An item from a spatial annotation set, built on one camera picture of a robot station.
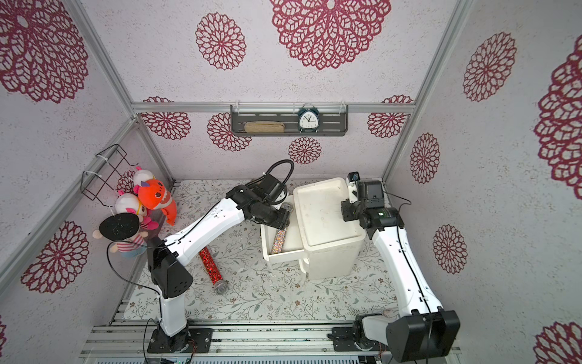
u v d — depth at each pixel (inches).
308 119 35.4
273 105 36.1
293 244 31.3
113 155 32.1
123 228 30.0
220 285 32.1
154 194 35.2
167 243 18.9
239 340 29.7
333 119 36.3
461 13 27.1
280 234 31.1
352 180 26.5
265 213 26.0
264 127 34.6
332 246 27.0
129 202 33.6
